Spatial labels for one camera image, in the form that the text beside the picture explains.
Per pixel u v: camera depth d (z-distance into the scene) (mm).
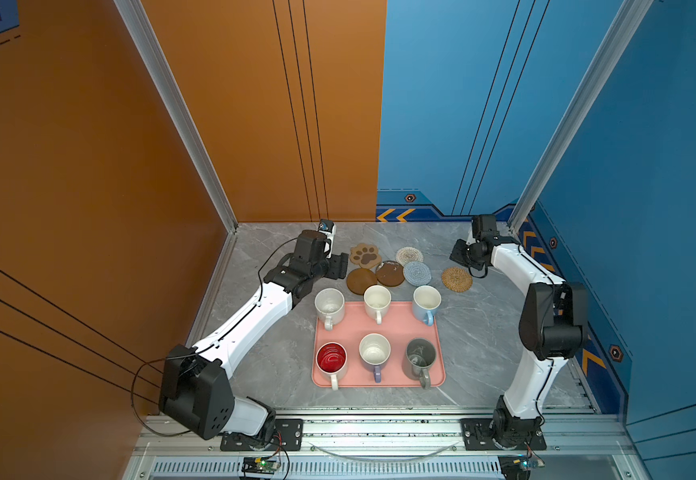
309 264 611
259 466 703
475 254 750
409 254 1091
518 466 704
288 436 739
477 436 725
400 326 945
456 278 1040
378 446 728
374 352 864
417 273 1044
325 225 709
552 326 513
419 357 828
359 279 1029
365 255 1098
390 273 1044
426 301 926
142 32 718
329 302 937
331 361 836
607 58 761
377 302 948
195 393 412
